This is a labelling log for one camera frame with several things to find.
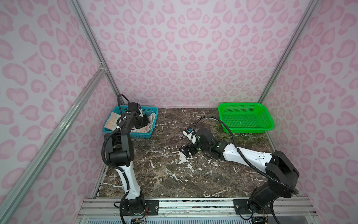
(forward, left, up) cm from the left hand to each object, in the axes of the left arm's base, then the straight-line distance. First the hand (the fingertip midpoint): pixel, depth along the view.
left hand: (148, 119), depth 99 cm
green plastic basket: (+9, -75, -11) cm, 77 cm away
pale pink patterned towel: (0, +26, +2) cm, 26 cm away
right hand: (-23, -25, +5) cm, 34 cm away
